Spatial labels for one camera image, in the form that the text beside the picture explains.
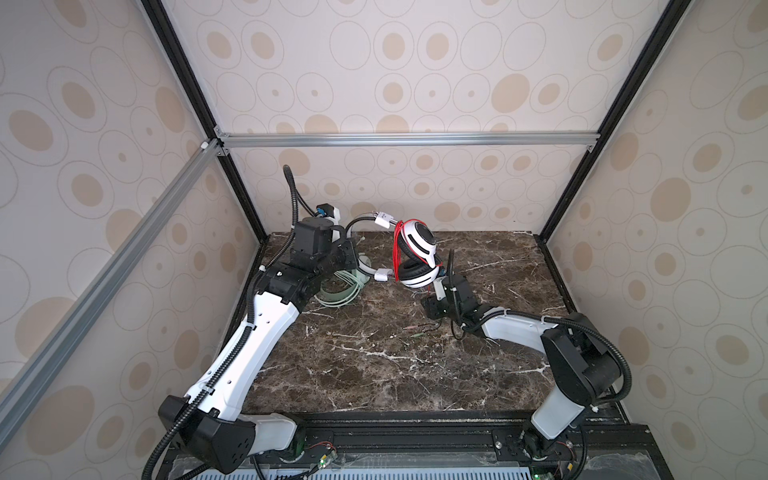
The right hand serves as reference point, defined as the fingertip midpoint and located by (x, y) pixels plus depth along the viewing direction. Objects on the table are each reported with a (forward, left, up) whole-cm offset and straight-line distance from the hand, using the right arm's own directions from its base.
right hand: (429, 297), depth 94 cm
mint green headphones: (+8, +29, -5) cm, 31 cm away
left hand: (-3, +18, +29) cm, 34 cm away
